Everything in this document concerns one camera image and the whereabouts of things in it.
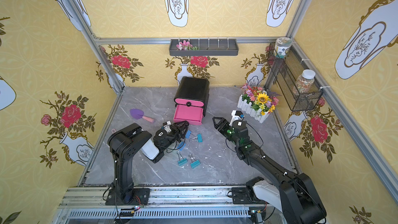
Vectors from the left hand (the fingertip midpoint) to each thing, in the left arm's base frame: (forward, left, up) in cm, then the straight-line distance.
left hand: (184, 122), depth 92 cm
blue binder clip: (-4, -2, -7) cm, 9 cm away
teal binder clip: (-7, -8, -7) cm, 13 cm away
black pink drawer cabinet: (+10, -4, +9) cm, 14 cm away
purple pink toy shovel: (+13, +32, -10) cm, 36 cm away
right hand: (-4, -19, +8) cm, 21 cm away
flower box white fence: (+8, -44, +8) cm, 45 cm away
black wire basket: (+28, -66, +15) cm, 73 cm away
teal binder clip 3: (-22, -6, -7) cm, 23 cm away
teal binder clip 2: (-21, +1, -7) cm, 22 cm away
